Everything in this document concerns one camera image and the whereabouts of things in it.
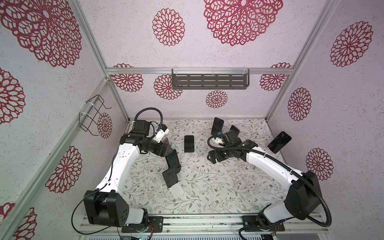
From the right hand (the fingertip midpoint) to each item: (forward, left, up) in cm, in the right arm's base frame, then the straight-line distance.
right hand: (214, 153), depth 83 cm
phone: (+17, +15, -14) cm, 27 cm away
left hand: (-3, +26, +5) cm, 27 cm away
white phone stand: (-17, +20, -13) cm, 30 cm away
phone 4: (+19, -15, -1) cm, 24 cm away
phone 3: (+25, -4, -5) cm, 26 cm away
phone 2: (-7, +26, -17) cm, 32 cm away
